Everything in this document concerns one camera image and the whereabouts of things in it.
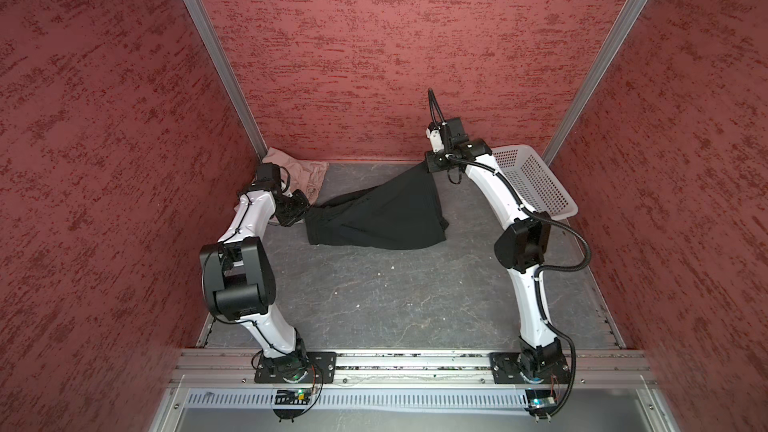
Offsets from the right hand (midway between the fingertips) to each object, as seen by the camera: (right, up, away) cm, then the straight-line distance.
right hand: (430, 164), depth 95 cm
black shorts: (-10, -16, -1) cm, 19 cm away
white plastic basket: (+42, -6, +15) cm, 46 cm away
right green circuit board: (+24, -60, -24) cm, 69 cm away
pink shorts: (-45, -3, +16) cm, 48 cm away
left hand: (-38, -16, -4) cm, 42 cm away
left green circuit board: (-34, -58, -25) cm, 72 cm away
